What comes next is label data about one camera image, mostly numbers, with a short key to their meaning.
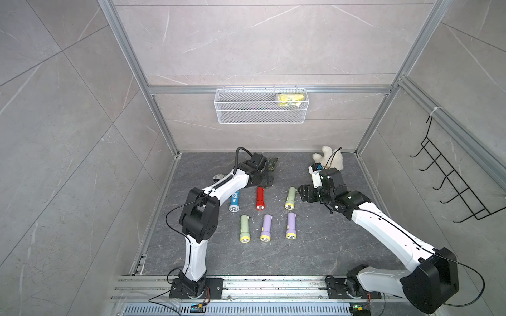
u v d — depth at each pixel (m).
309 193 0.72
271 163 1.11
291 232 0.85
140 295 0.73
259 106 1.01
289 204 0.95
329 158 1.03
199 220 0.51
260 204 0.95
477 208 0.59
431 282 0.38
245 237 0.84
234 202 0.95
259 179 0.83
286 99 0.85
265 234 0.84
